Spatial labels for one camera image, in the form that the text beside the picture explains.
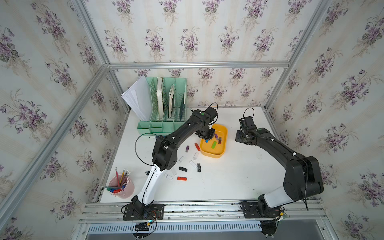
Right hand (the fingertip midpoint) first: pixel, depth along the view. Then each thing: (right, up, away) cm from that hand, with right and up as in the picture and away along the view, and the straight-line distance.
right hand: (242, 137), depth 90 cm
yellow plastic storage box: (-15, -7, +8) cm, 18 cm away
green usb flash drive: (-16, -6, +9) cm, 19 cm away
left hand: (-20, -1, 0) cm, 20 cm away
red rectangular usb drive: (-37, -23, -6) cm, 44 cm away
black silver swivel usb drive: (-27, -18, -2) cm, 32 cm away
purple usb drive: (-34, -8, +6) cm, 36 cm away
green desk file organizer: (-48, +22, +11) cm, 53 cm away
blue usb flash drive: (-22, -2, 0) cm, 22 cm away
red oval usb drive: (-27, -7, +4) cm, 28 cm away
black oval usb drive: (-36, -19, -2) cm, 41 cm away
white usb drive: (-45, -22, -6) cm, 50 cm away
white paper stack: (-66, +27, +6) cm, 71 cm away
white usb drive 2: (-42, -21, -2) cm, 47 cm away
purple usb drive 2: (-14, 0, +11) cm, 18 cm away
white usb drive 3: (-30, -17, 0) cm, 34 cm away
